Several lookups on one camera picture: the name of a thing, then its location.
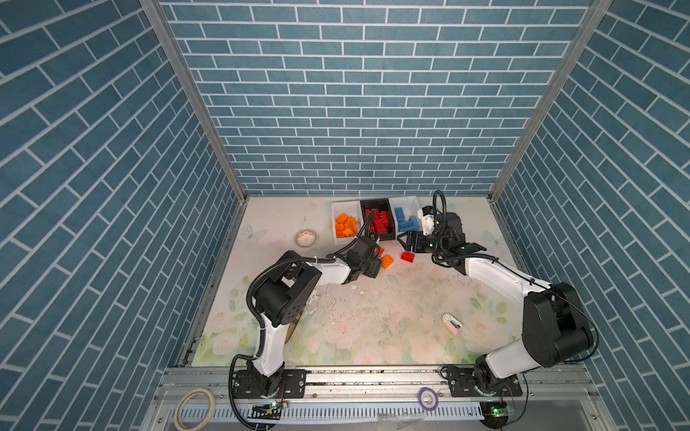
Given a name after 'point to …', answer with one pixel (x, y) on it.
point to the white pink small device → (451, 323)
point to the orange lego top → (381, 252)
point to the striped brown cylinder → (292, 326)
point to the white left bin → (347, 221)
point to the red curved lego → (408, 257)
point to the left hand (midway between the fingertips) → (377, 261)
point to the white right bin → (405, 214)
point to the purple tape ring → (428, 399)
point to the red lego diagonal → (383, 218)
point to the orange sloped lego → (341, 218)
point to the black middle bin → (378, 205)
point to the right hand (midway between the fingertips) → (408, 237)
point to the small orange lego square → (387, 261)
